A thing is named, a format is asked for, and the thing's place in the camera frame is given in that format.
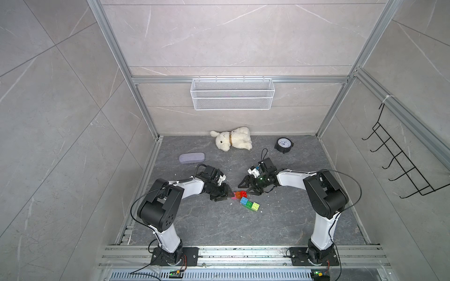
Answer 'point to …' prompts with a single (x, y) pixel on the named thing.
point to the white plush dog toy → (239, 137)
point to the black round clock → (283, 144)
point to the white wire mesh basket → (232, 94)
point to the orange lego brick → (238, 195)
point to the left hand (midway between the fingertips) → (232, 194)
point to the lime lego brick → (255, 206)
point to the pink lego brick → (234, 198)
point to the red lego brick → (243, 194)
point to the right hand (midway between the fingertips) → (243, 189)
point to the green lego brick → (249, 204)
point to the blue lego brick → (244, 201)
